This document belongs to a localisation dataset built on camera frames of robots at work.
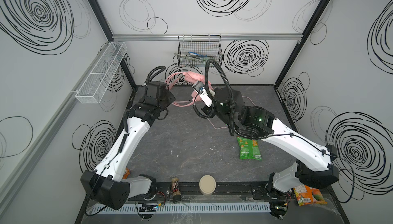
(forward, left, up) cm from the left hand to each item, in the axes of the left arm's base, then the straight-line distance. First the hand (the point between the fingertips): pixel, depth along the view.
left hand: (172, 93), depth 75 cm
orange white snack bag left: (-31, +23, -29) cm, 48 cm away
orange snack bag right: (-37, -65, -27) cm, 79 cm away
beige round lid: (-35, -19, -23) cm, 46 cm away
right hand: (-10, -16, +12) cm, 22 cm away
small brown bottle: (-39, -4, -27) cm, 47 cm away
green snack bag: (-16, -42, -27) cm, 53 cm away
